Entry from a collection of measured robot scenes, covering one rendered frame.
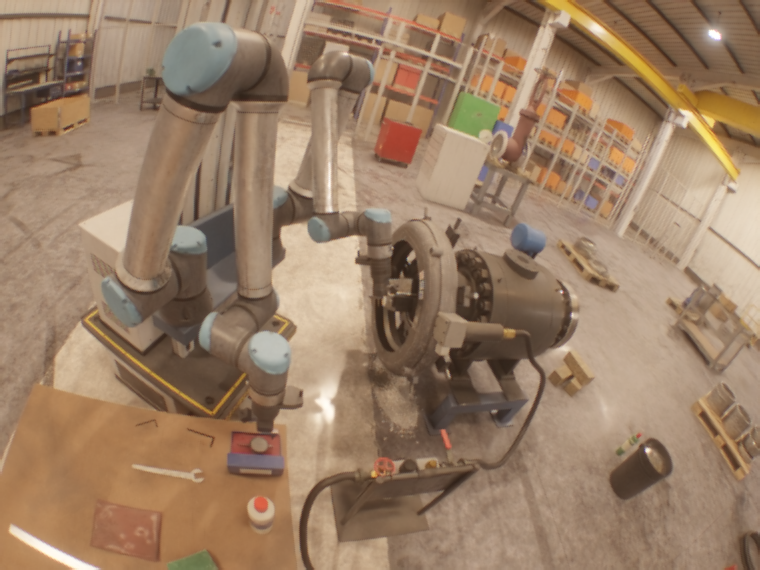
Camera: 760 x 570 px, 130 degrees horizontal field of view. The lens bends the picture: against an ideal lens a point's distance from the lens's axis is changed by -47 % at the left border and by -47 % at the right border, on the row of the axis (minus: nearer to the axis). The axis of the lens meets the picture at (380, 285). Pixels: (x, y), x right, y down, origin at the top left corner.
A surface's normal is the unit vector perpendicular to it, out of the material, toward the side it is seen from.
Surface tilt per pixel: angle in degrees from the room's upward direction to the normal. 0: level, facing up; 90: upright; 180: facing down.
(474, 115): 90
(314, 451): 0
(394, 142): 90
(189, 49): 83
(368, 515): 0
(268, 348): 5
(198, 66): 83
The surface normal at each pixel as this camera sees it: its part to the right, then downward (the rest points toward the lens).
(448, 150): 0.09, 0.58
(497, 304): 0.33, -0.03
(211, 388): 0.29, -0.79
